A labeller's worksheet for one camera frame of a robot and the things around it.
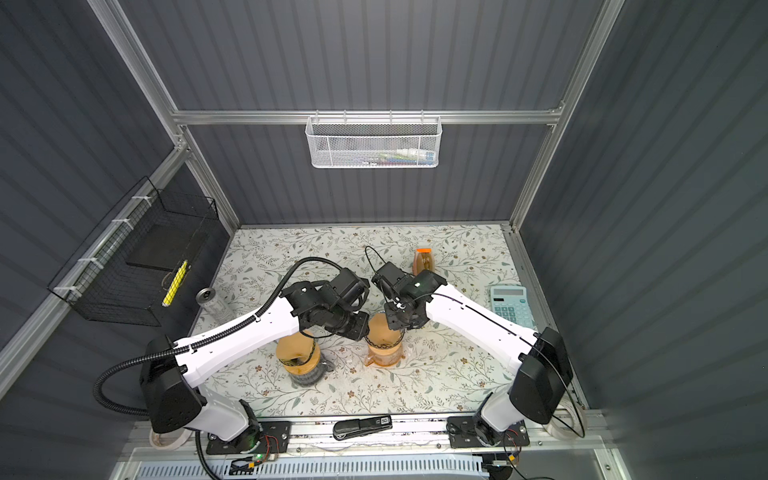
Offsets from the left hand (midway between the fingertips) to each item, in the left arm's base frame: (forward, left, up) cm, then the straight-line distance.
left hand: (368, 331), depth 76 cm
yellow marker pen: (+9, +46, +11) cm, 48 cm away
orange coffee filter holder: (+26, -18, -4) cm, 32 cm away
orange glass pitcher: (-4, -4, -3) cm, 7 cm away
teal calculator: (+13, -46, -12) cm, 50 cm away
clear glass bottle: (+13, +46, -3) cm, 48 cm away
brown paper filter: (+1, -3, -5) cm, 6 cm away
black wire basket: (+13, +58, +13) cm, 61 cm away
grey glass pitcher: (-7, +15, -11) cm, 20 cm away
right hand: (+3, -9, -1) cm, 9 cm away
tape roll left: (-19, +51, -17) cm, 56 cm away
